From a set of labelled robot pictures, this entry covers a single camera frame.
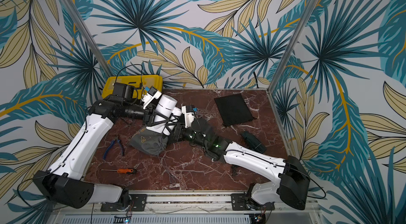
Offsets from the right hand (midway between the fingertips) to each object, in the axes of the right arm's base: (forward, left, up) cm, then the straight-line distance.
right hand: (165, 126), depth 66 cm
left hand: (+2, -1, +2) cm, 3 cm away
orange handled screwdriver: (-9, +23, -26) cm, 36 cm away
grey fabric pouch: (+3, +13, -20) cm, 24 cm away
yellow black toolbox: (+38, +22, -10) cm, 46 cm away
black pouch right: (+31, -38, -30) cm, 57 cm away
